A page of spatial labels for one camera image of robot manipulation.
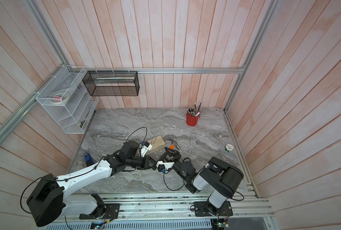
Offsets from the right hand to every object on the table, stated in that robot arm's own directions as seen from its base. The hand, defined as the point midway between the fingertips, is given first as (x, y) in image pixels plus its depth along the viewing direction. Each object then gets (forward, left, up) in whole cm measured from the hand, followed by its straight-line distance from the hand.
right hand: (166, 149), depth 83 cm
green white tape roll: (+8, -42, -11) cm, 45 cm away
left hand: (-11, +5, 0) cm, 12 cm away
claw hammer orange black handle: (+5, -4, -3) cm, 7 cm away
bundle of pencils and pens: (+28, -18, +3) cm, 33 cm away
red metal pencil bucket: (+32, -19, -12) cm, 39 cm away
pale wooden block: (+10, +7, -10) cm, 16 cm away
